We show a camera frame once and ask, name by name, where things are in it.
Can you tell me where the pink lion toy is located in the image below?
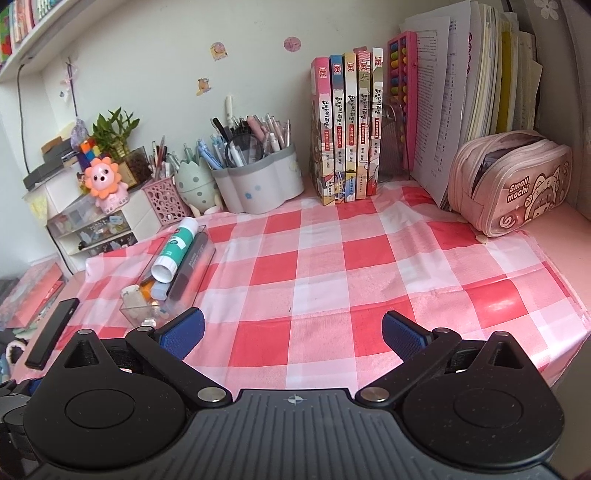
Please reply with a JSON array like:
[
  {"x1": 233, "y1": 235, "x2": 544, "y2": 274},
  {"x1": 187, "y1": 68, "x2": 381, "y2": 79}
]
[{"x1": 84, "y1": 157, "x2": 129, "y2": 215}]

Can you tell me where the green bamboo plant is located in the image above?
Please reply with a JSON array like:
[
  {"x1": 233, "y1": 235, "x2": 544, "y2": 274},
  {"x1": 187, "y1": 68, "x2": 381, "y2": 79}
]
[{"x1": 91, "y1": 107, "x2": 140, "y2": 160}]

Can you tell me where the grey white flower pen holder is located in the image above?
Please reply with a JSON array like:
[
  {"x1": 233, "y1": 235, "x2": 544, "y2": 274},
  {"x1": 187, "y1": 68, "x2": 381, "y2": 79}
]
[{"x1": 211, "y1": 145, "x2": 304, "y2": 214}]

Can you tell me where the white spine comic book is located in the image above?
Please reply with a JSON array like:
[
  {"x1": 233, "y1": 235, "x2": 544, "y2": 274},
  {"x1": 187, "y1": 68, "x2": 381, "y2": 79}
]
[{"x1": 367, "y1": 47, "x2": 384, "y2": 196}]

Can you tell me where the pink perforated pen cup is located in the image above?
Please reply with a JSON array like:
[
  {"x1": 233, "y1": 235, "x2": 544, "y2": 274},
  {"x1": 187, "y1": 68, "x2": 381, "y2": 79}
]
[{"x1": 142, "y1": 177, "x2": 185, "y2": 227}]

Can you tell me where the green cap highlighter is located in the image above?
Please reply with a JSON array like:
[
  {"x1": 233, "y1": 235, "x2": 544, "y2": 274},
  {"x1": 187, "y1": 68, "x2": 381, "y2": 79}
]
[{"x1": 150, "y1": 281, "x2": 170, "y2": 301}]

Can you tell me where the red white checkered cloth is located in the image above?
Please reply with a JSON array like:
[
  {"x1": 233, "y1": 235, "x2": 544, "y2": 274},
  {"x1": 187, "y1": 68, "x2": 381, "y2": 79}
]
[{"x1": 11, "y1": 179, "x2": 591, "y2": 393}]

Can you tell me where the white box with yellow note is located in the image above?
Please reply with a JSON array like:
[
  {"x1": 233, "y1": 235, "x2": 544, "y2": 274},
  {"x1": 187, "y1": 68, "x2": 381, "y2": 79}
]
[{"x1": 23, "y1": 170, "x2": 82, "y2": 227}]

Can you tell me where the black box on top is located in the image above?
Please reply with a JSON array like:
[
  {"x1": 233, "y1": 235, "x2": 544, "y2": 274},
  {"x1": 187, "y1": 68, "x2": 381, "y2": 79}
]
[{"x1": 23, "y1": 137, "x2": 78, "y2": 191}]

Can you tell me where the white eraser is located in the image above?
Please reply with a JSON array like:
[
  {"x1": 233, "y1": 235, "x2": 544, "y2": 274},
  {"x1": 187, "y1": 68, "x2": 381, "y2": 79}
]
[{"x1": 120, "y1": 284, "x2": 147, "y2": 309}]

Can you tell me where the black magnifying glass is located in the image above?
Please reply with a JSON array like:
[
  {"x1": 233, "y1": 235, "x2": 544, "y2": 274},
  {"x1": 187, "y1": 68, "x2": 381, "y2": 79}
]
[{"x1": 225, "y1": 133, "x2": 264, "y2": 168}]

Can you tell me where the pink striped comic book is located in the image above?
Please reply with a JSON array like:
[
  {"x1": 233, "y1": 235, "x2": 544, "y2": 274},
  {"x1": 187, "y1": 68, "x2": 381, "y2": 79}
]
[{"x1": 356, "y1": 50, "x2": 370, "y2": 200}]

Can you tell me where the blue spine comic book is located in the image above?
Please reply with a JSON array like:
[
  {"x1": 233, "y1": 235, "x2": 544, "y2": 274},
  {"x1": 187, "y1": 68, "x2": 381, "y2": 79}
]
[{"x1": 329, "y1": 55, "x2": 346, "y2": 204}]

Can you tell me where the yellow spine comic book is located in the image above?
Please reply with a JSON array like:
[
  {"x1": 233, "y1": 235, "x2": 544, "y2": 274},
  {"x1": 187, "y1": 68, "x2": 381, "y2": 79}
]
[{"x1": 344, "y1": 52, "x2": 358, "y2": 202}]

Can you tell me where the pink abacus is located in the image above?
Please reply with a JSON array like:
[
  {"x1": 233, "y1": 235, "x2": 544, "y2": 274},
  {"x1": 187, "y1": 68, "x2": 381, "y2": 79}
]
[{"x1": 387, "y1": 30, "x2": 419, "y2": 171}]

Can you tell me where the orange cap highlighter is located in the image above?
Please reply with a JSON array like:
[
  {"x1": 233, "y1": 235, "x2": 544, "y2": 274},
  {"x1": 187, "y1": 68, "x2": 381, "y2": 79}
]
[{"x1": 139, "y1": 278, "x2": 154, "y2": 302}]

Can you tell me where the green white glue stick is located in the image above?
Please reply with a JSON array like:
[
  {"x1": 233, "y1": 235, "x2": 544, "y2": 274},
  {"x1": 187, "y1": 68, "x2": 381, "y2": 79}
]
[{"x1": 150, "y1": 217, "x2": 198, "y2": 283}]

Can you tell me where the stack of paper documents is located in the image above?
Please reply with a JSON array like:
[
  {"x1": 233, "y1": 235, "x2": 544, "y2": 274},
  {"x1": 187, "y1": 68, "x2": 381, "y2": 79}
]
[{"x1": 400, "y1": 1, "x2": 542, "y2": 209}]

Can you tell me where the black permanent marker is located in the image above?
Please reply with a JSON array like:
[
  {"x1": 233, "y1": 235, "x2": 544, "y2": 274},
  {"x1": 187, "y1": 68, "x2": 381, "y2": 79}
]
[{"x1": 167, "y1": 231, "x2": 208, "y2": 301}]

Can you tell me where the green eggshell pen holder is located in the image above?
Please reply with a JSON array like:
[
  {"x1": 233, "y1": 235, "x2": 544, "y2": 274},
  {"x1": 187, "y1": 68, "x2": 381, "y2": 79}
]
[{"x1": 174, "y1": 160, "x2": 223, "y2": 214}]

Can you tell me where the black smartphone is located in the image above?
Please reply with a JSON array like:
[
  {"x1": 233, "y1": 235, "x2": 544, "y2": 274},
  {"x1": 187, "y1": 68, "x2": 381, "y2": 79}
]
[{"x1": 25, "y1": 297, "x2": 80, "y2": 370}]

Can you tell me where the white mini drawer unit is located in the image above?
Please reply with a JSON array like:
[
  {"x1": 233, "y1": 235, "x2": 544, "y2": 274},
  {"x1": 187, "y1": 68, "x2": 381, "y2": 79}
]
[{"x1": 47, "y1": 190, "x2": 161, "y2": 257}]

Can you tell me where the clear plastic organizer box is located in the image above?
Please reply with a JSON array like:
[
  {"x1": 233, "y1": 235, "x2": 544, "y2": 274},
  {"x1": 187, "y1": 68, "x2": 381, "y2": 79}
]
[{"x1": 120, "y1": 226, "x2": 215, "y2": 327}]

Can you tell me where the pink pencil case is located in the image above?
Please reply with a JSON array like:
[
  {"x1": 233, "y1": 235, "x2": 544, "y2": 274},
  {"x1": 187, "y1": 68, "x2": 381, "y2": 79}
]
[{"x1": 448, "y1": 130, "x2": 573, "y2": 238}]

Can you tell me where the colourful rubik cube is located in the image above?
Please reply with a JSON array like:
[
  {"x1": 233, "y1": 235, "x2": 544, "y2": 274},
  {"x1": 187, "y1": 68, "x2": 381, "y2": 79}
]
[{"x1": 77, "y1": 137, "x2": 101, "y2": 171}]

